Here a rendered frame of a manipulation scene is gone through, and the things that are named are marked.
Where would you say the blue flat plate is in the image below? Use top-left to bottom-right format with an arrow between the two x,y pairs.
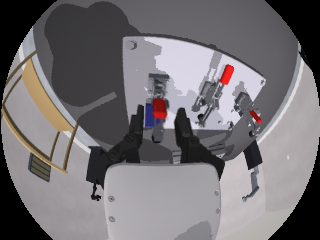
145,99 -> 160,127

